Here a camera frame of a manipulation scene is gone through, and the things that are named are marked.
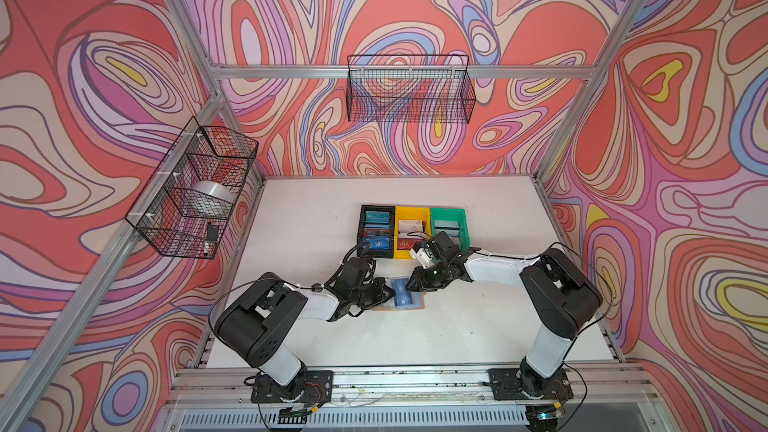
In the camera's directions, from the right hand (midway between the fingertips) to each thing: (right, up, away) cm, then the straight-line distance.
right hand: (412, 293), depth 89 cm
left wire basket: (-58, +26, -16) cm, 66 cm away
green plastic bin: (+16, +21, +15) cm, 30 cm away
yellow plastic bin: (+2, +19, +14) cm, 24 cm away
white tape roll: (-51, +31, -16) cm, 61 cm away
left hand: (-4, +1, -2) cm, 4 cm away
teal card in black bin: (-11, +23, +15) cm, 30 cm away
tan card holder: (+1, -1, -3) cm, 3 cm away
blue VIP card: (-3, -1, -1) cm, 3 cm away
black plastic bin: (-11, +19, +13) cm, 25 cm away
